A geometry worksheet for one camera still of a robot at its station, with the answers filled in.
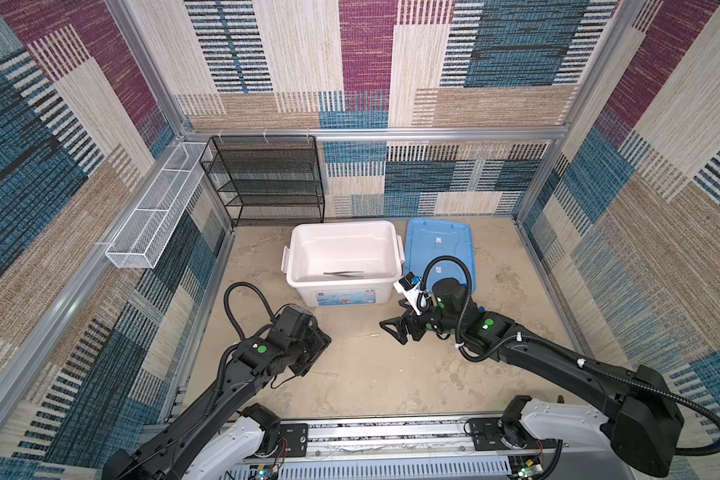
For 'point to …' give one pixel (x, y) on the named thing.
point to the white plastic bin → (343, 263)
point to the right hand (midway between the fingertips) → (393, 318)
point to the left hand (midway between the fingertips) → (329, 341)
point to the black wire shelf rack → (266, 180)
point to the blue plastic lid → (427, 239)
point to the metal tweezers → (344, 273)
